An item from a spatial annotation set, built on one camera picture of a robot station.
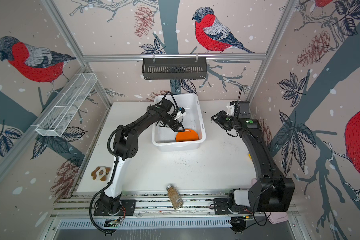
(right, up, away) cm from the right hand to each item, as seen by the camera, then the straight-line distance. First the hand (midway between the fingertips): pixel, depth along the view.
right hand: (212, 119), depth 79 cm
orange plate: (-12, -11, +22) cm, 28 cm away
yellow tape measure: (+10, -13, -23) cm, 28 cm away
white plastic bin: (-29, -14, +20) cm, 38 cm away
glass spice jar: (-19, -40, -7) cm, 45 cm away
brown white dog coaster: (-62, -31, +3) cm, 70 cm away
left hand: (-17, -6, +17) cm, 25 cm away
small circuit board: (-51, -51, -7) cm, 73 cm away
